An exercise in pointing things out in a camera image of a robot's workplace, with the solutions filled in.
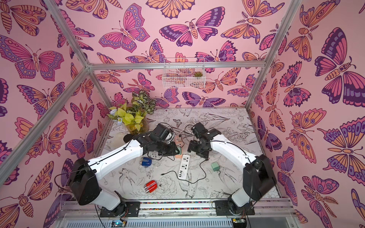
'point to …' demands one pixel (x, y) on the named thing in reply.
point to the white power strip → (184, 167)
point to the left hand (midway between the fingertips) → (180, 152)
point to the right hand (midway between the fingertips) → (194, 151)
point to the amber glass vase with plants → (133, 114)
